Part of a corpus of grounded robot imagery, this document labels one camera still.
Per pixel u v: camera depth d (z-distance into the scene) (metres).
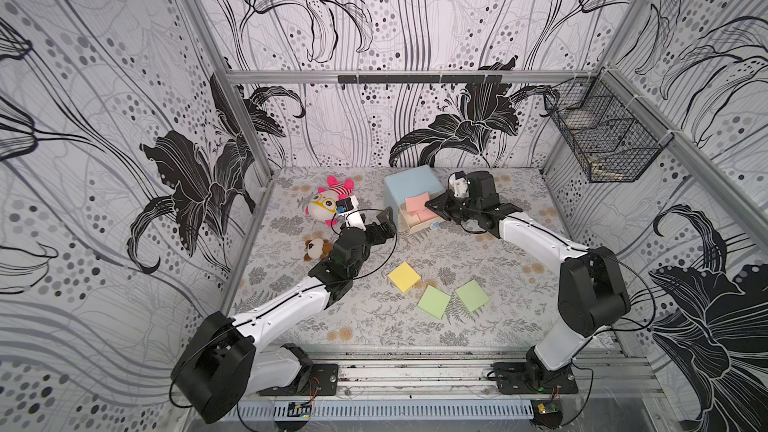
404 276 0.91
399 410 0.76
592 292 0.46
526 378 0.70
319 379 0.73
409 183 0.94
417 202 0.89
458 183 0.82
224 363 0.41
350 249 0.59
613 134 0.88
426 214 0.89
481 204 0.69
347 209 0.67
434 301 0.86
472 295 0.86
